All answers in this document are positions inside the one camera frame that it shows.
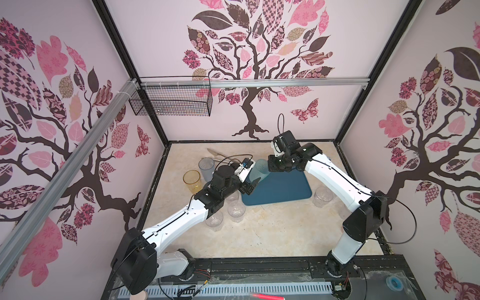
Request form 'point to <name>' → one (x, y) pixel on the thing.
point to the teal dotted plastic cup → (260, 170)
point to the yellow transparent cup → (192, 179)
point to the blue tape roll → (394, 283)
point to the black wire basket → (174, 100)
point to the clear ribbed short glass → (214, 221)
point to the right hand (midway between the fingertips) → (267, 164)
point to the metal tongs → (220, 155)
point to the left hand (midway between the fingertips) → (250, 174)
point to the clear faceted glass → (234, 197)
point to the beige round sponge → (142, 295)
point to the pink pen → (269, 296)
